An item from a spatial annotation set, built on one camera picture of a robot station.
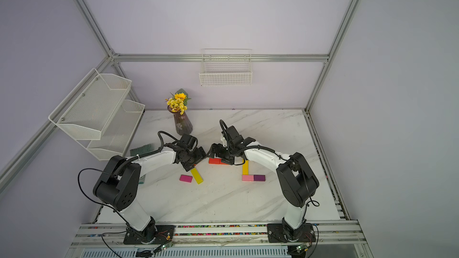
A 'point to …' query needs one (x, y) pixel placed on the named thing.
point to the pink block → (247, 178)
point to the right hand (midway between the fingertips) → (214, 159)
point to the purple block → (259, 178)
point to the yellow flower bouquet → (177, 103)
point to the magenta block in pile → (186, 178)
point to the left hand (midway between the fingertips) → (202, 161)
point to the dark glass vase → (183, 125)
